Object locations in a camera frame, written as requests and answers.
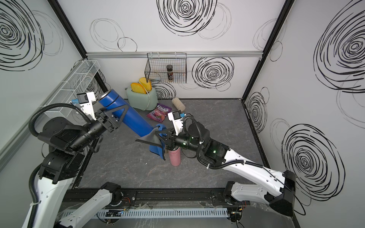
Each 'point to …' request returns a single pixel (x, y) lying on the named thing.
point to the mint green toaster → (148, 101)
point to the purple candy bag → (159, 112)
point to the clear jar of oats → (178, 104)
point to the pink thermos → (175, 156)
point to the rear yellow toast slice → (147, 85)
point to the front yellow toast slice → (137, 88)
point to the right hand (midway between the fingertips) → (157, 132)
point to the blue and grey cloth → (157, 147)
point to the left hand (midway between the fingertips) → (125, 106)
